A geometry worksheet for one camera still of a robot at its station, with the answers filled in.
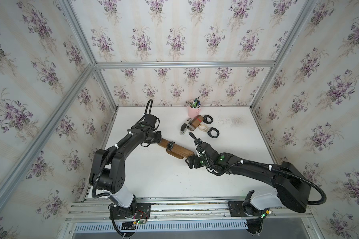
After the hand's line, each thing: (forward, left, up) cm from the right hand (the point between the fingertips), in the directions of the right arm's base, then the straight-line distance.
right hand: (193, 159), depth 84 cm
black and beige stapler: (+26, +6, -3) cm, 27 cm away
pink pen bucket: (+36, -1, +1) cm, 36 cm away
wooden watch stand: (+5, +9, +1) cm, 10 cm away
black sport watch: (+33, -10, -3) cm, 35 cm away
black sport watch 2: (+22, -12, -4) cm, 25 cm away
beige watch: (+29, -9, -7) cm, 31 cm away
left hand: (+12, +22, +2) cm, 25 cm away
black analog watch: (+8, +14, +1) cm, 16 cm away
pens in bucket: (+42, -2, +4) cm, 42 cm away
